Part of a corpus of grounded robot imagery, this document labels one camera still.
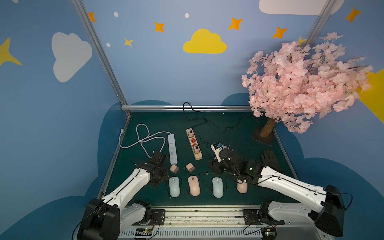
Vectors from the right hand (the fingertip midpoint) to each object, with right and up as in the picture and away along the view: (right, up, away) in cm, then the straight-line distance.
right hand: (214, 158), depth 78 cm
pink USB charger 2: (-13, -8, +12) cm, 20 cm away
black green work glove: (+38, -4, +16) cm, 41 cm away
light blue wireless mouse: (+2, -17, +4) cm, 18 cm away
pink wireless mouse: (+16, -17, +6) cm, 24 cm away
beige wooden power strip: (-9, 0, +17) cm, 19 cm away
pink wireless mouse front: (-11, -17, +5) cm, 20 cm away
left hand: (-28, -12, +7) cm, 31 cm away
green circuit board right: (+27, -37, -5) cm, 45 cm away
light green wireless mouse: (-22, -18, +4) cm, 28 cm away
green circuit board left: (-36, -36, -5) cm, 51 cm away
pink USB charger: (-23, -9, +10) cm, 26 cm away
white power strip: (-25, +1, +19) cm, 31 cm away
